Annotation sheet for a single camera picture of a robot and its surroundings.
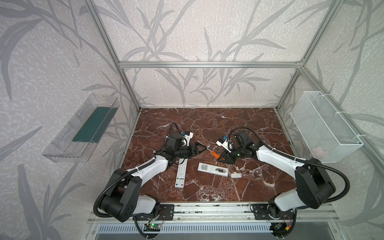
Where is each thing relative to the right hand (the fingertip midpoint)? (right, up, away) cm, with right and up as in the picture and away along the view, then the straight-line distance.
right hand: (220, 153), depth 85 cm
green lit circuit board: (-35, -33, -13) cm, 50 cm away
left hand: (-9, +4, -3) cm, 10 cm away
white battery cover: (+10, -14, +2) cm, 17 cm away
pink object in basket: (+47, +3, -12) cm, 48 cm away
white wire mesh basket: (+44, +12, -21) cm, 50 cm away
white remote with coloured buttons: (-22, -11, 0) cm, 25 cm away
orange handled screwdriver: (-4, 0, -2) cm, 5 cm away
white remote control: (0, -11, +2) cm, 11 cm away
